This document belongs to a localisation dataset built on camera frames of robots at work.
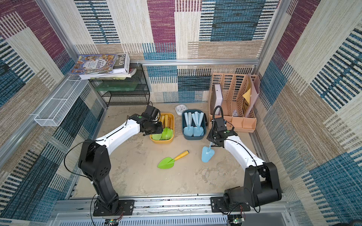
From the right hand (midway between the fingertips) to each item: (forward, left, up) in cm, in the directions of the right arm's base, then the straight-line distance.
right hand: (212, 135), depth 89 cm
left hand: (+4, +32, +2) cm, 32 cm away
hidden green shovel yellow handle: (-13, +28, -10) cm, 32 cm away
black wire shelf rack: (+27, +50, +15) cm, 59 cm away
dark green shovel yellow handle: (+6, +29, -5) cm, 30 cm away
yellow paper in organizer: (+19, -22, +15) cm, 33 cm away
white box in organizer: (+23, -7, +9) cm, 25 cm away
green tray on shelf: (+28, +61, +17) cm, 69 cm away
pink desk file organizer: (+38, -23, -3) cm, 45 cm away
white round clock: (+31, +20, -8) cm, 38 cm away
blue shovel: (-11, +4, -2) cm, 12 cm away
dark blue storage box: (+16, +10, -7) cm, 20 cm away
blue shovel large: (+9, +8, -6) cm, 14 cm away
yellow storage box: (+1, +31, -9) cm, 32 cm away
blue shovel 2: (+8, +14, -6) cm, 17 cm away
